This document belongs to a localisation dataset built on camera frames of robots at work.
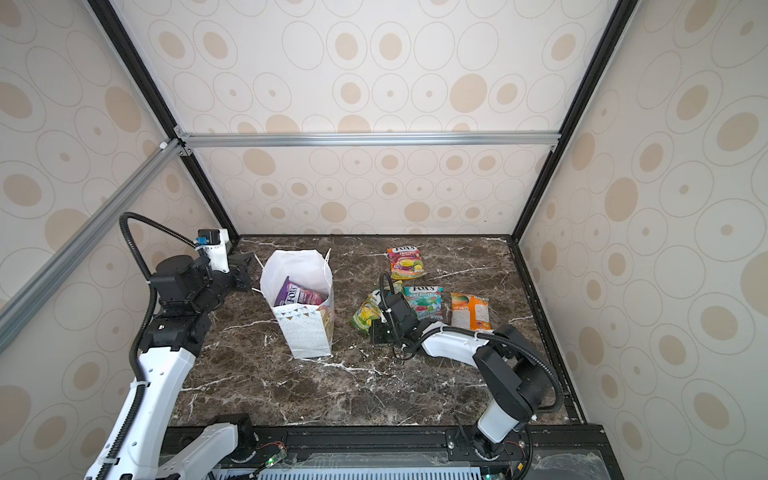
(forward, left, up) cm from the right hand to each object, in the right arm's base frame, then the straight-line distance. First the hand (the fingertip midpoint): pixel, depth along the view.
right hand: (370, 329), depth 89 cm
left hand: (+5, +25, +30) cm, 39 cm away
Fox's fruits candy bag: (+28, -11, -3) cm, 30 cm away
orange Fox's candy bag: (+7, -31, -2) cm, 32 cm away
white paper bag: (-5, +16, +10) cm, 19 cm away
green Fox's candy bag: (+5, +1, +1) cm, 5 cm away
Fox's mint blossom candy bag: (+11, -18, -2) cm, 21 cm away
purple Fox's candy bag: (+7, +22, +9) cm, 25 cm away
